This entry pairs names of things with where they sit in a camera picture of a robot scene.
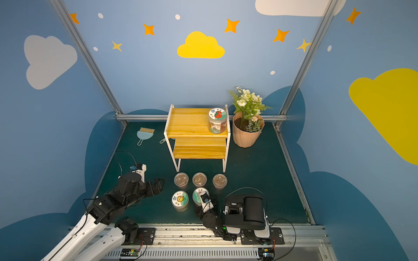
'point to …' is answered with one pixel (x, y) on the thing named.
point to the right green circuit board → (266, 254)
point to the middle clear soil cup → (199, 179)
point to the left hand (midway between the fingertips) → (158, 180)
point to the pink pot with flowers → (248, 117)
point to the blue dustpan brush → (145, 134)
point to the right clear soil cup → (220, 181)
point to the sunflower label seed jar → (180, 201)
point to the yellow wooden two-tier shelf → (188, 137)
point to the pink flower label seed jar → (196, 194)
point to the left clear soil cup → (181, 180)
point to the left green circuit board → (129, 252)
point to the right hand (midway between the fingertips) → (201, 197)
